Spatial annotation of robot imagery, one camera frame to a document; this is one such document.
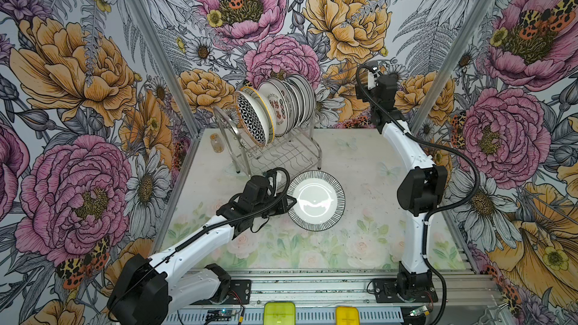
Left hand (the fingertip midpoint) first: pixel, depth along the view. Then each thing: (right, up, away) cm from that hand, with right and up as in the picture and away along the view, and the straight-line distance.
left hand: (294, 207), depth 79 cm
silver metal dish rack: (-4, +18, +27) cm, 33 cm away
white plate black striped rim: (+9, +2, +1) cm, 9 cm away
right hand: (+31, +47, +11) cm, 57 cm away
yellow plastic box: (+16, -31, -9) cm, 36 cm away
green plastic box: (-5, -30, -10) cm, 32 cm away
